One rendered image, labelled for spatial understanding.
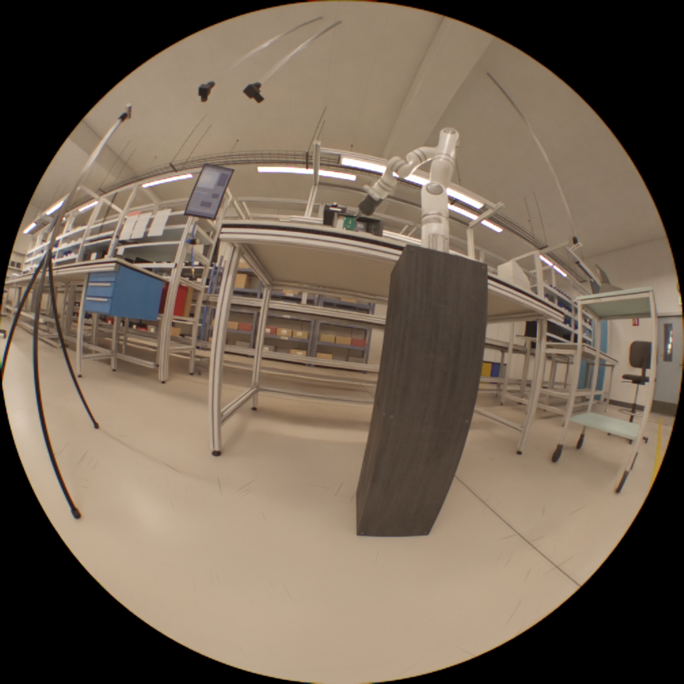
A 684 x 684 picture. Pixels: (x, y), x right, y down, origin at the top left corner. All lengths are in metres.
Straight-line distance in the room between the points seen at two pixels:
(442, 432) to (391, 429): 0.13
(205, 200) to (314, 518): 2.16
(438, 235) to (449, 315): 0.27
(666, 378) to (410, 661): 6.55
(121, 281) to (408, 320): 1.75
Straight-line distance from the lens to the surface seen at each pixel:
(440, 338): 0.54
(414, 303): 0.53
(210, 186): 2.13
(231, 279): 0.94
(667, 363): 6.74
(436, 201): 0.79
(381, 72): 3.40
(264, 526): 0.77
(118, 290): 1.79
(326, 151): 1.77
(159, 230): 2.51
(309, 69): 3.50
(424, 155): 1.05
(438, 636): 0.66
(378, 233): 1.11
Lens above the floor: 0.58
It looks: level
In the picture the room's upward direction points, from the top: 8 degrees clockwise
